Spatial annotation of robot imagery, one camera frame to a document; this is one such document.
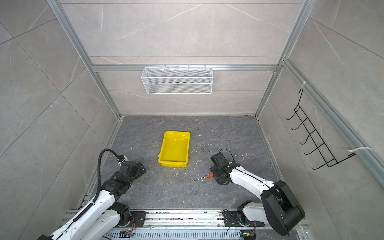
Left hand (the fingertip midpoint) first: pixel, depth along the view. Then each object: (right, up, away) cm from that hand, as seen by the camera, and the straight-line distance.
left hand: (136, 164), depth 84 cm
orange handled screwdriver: (+42, -8, +4) cm, 43 cm away
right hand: (+45, -5, +4) cm, 45 cm away
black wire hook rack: (+90, +9, -24) cm, 93 cm away
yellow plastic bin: (+20, +5, +14) cm, 25 cm away
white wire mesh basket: (+22, +54, +16) cm, 61 cm away
